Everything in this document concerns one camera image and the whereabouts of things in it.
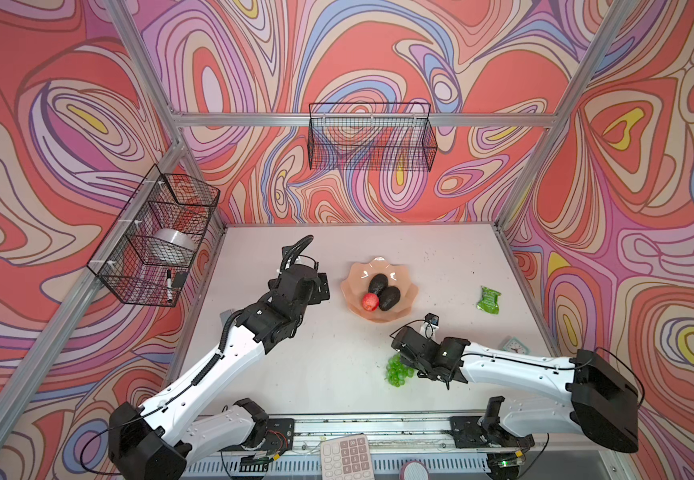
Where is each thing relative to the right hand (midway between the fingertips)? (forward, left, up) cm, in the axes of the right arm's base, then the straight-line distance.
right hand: (410, 358), depth 84 cm
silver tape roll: (+21, +60, +31) cm, 70 cm away
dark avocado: (+24, +7, +4) cm, 25 cm away
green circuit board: (-23, +42, -4) cm, 48 cm away
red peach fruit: (+17, +10, +3) cm, 20 cm away
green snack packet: (+18, -29, -1) cm, 34 cm away
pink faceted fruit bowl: (+25, +14, +1) cm, 29 cm away
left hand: (+15, +26, +22) cm, 37 cm away
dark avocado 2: (+18, +4, +3) cm, 19 cm away
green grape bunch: (-5, +5, +3) cm, 7 cm away
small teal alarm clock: (+3, -31, -1) cm, 31 cm away
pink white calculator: (-23, +19, 0) cm, 30 cm away
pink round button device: (-26, +4, +3) cm, 26 cm away
